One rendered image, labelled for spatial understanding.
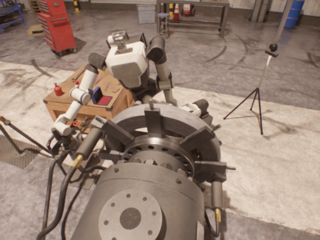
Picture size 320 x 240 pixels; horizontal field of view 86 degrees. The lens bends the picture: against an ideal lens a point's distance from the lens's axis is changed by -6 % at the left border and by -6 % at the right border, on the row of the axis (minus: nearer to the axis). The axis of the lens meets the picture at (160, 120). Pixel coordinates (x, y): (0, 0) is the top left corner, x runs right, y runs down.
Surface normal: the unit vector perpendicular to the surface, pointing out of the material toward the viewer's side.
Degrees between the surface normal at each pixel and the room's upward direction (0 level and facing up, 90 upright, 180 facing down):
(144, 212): 0
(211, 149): 90
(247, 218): 0
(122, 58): 56
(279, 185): 0
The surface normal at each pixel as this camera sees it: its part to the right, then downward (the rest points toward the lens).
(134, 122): -0.19, 0.64
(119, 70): -0.06, 0.77
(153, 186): 0.14, -0.73
